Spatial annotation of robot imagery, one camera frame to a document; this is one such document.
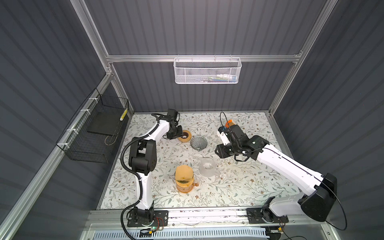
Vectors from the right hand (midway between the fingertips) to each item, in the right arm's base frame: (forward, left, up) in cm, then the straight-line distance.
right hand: (219, 151), depth 77 cm
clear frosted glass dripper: (-1, +5, -18) cm, 19 cm away
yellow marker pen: (+18, +52, +11) cm, 56 cm away
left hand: (+19, +23, -11) cm, 32 cm away
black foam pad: (+11, +59, +11) cm, 61 cm away
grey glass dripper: (+15, +11, -14) cm, 23 cm away
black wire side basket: (+4, +64, +11) cm, 65 cm away
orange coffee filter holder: (+28, -11, -9) cm, 31 cm away
